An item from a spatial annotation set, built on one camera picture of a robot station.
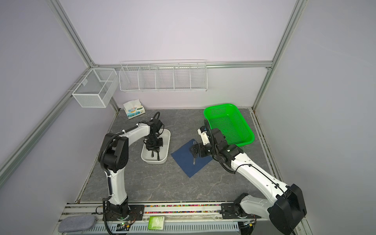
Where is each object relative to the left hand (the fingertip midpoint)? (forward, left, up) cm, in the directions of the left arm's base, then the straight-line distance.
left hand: (159, 151), depth 95 cm
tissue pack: (+37, +22, +4) cm, 43 cm away
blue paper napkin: (-5, -16, -2) cm, 17 cm away
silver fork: (+5, -23, 0) cm, 24 cm away
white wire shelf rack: (+40, -5, +30) cm, 50 cm away
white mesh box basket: (+38, +41, +23) cm, 61 cm away
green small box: (-39, -2, +1) cm, 39 cm away
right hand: (-8, -24, +16) cm, 30 cm away
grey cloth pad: (-37, +37, +2) cm, 52 cm away
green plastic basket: (+18, -54, -1) cm, 57 cm away
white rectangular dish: (-2, +8, 0) cm, 9 cm away
